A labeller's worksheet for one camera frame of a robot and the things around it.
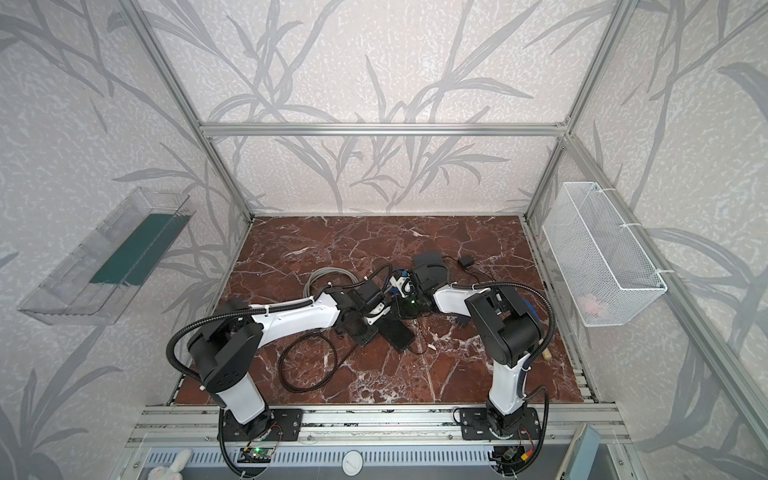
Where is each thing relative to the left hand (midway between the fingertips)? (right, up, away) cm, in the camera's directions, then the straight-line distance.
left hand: (373, 328), depth 88 cm
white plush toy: (-43, -26, -22) cm, 54 cm away
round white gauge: (-3, -26, -19) cm, 32 cm away
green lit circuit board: (-27, -26, -16) cm, 41 cm away
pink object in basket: (+55, +10, -16) cm, 58 cm away
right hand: (+4, +5, +5) cm, 8 cm away
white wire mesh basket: (+51, +19, -27) cm, 61 cm away
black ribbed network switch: (+6, -1, +1) cm, 7 cm away
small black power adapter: (+31, +19, +18) cm, 41 cm away
